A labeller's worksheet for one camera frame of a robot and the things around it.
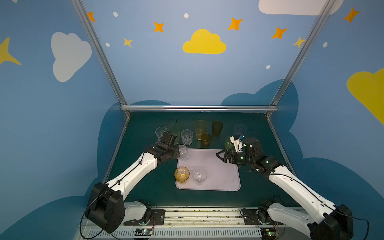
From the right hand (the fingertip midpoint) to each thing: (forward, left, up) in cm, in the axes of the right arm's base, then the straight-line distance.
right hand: (223, 153), depth 78 cm
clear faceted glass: (+19, +40, -9) cm, 46 cm away
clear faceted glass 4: (-6, +12, -18) cm, 22 cm away
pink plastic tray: (-4, +7, -17) cm, 19 cm away
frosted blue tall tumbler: (+23, -13, -6) cm, 27 cm away
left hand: (+3, +25, -4) cm, 25 cm away
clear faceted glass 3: (+21, +22, -15) cm, 34 cm away
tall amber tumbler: (+24, +13, -8) cm, 29 cm away
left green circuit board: (-36, +38, -17) cm, 55 cm away
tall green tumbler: (+20, +30, -7) cm, 36 cm away
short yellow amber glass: (-6, +23, -17) cm, 29 cm away
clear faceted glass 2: (+5, +23, -12) cm, 26 cm away
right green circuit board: (-31, -23, -18) cm, 43 cm away
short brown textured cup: (+19, +9, -15) cm, 26 cm away
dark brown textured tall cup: (+28, +1, -11) cm, 30 cm away
